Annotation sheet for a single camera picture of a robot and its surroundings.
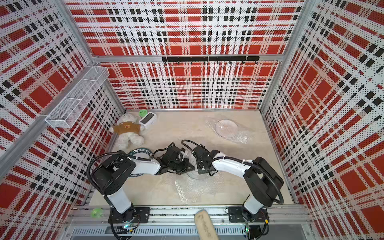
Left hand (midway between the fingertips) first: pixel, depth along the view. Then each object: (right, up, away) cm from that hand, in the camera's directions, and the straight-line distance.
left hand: (196, 168), depth 88 cm
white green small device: (-37, +30, +23) cm, 53 cm away
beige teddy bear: (-47, +21, +13) cm, 53 cm away
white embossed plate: (-1, -3, -2) cm, 4 cm away
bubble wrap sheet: (-3, -10, -8) cm, 13 cm away
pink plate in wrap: (+21, +23, +19) cm, 37 cm away
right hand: (+6, 0, -1) cm, 6 cm away
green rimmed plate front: (-35, +8, +5) cm, 37 cm away
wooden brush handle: (+4, -21, -20) cm, 29 cm away
